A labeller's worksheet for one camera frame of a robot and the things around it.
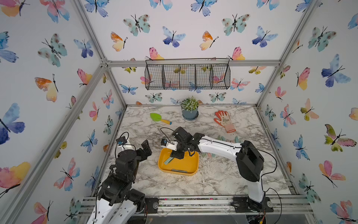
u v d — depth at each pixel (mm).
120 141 571
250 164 481
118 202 467
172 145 739
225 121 1090
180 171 833
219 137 1012
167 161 887
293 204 755
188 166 904
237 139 1007
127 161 478
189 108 1007
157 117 1142
